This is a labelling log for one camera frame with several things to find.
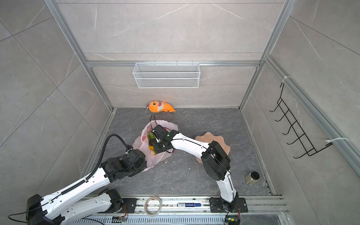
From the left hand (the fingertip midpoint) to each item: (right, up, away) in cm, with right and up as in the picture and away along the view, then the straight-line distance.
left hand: (148, 162), depth 78 cm
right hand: (+4, +6, +9) cm, 11 cm away
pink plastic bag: (-5, +10, +4) cm, 12 cm away
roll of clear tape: (0, -23, -5) cm, 23 cm away
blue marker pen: (+23, -21, -5) cm, 31 cm away
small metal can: (+58, -7, -3) cm, 58 cm away
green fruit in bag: (-3, +13, +19) cm, 23 cm away
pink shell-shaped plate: (+38, +11, +23) cm, 46 cm away
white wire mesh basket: (+8, +57, +23) cm, 62 cm away
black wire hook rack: (+74, +12, -19) cm, 78 cm away
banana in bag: (+2, +7, -1) cm, 8 cm away
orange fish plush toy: (-2, +35, +33) cm, 48 cm away
